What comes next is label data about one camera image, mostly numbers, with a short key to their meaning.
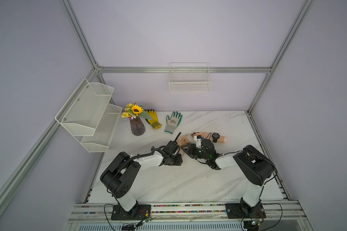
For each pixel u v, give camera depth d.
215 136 0.99
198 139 0.88
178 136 0.82
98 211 0.75
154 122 1.11
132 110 0.85
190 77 0.95
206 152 0.74
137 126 1.06
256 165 0.50
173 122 1.11
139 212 0.73
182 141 0.98
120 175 0.46
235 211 0.74
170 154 0.72
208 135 0.86
